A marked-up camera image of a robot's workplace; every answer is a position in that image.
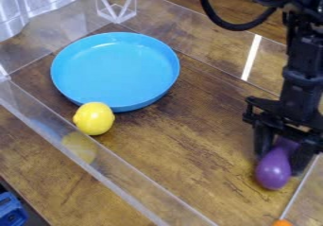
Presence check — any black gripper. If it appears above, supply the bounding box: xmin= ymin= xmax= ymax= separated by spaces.
xmin=241 ymin=96 xmax=323 ymax=175

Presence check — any purple toy eggplant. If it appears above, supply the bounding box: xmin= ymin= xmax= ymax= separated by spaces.
xmin=255 ymin=137 xmax=299 ymax=190

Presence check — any blue round tray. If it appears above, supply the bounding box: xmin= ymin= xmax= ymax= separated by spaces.
xmin=51 ymin=32 xmax=180 ymax=113

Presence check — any yellow toy lemon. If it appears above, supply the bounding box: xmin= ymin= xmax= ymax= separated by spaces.
xmin=72 ymin=102 xmax=115 ymax=135

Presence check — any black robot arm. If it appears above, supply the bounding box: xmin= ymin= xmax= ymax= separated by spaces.
xmin=241 ymin=0 xmax=323 ymax=176

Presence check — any orange toy piece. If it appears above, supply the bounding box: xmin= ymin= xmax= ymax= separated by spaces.
xmin=271 ymin=219 xmax=293 ymax=226

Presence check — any blue plastic object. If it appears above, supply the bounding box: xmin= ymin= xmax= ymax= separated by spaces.
xmin=0 ymin=192 xmax=28 ymax=226

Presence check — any black cable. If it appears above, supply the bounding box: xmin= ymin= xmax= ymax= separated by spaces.
xmin=196 ymin=0 xmax=279 ymax=32

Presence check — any clear acrylic enclosure wall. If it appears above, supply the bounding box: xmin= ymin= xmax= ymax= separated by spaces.
xmin=0 ymin=0 xmax=323 ymax=226

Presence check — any clear acrylic corner bracket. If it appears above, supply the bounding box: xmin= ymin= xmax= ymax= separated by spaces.
xmin=95 ymin=0 xmax=137 ymax=24

